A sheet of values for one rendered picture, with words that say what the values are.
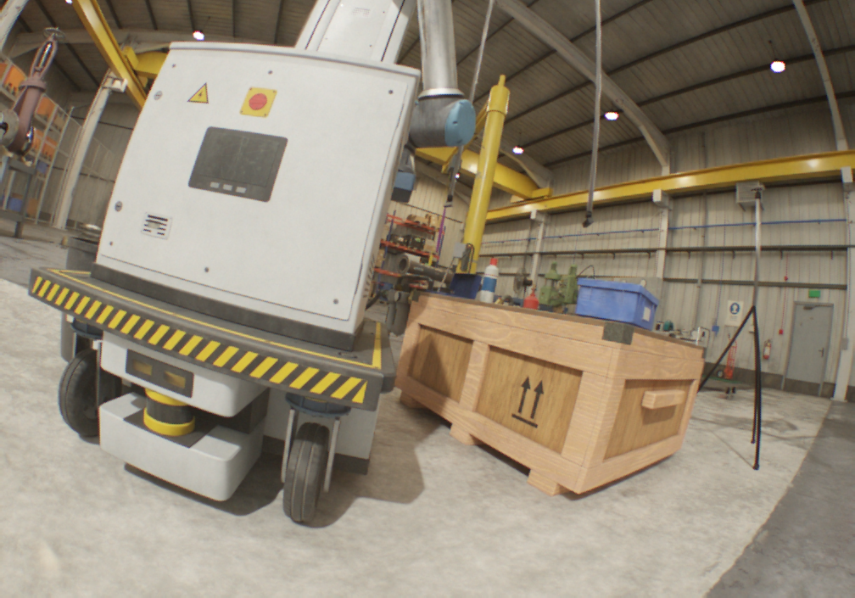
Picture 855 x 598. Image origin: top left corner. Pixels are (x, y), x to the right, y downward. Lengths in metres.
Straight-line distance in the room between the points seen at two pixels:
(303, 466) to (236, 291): 0.30
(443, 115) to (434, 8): 0.36
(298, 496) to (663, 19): 10.41
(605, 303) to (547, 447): 0.43
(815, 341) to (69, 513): 10.92
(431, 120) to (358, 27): 0.44
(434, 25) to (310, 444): 1.15
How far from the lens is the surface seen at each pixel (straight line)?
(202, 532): 0.66
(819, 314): 10.71
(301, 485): 0.60
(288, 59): 0.77
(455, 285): 1.70
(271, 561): 0.62
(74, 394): 0.80
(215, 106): 0.77
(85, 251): 1.21
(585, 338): 0.95
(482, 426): 1.19
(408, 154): 1.24
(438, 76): 1.20
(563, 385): 1.00
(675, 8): 10.14
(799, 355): 10.66
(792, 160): 11.41
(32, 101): 5.88
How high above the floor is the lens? 0.42
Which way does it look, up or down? 4 degrees up
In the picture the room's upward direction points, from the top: 12 degrees clockwise
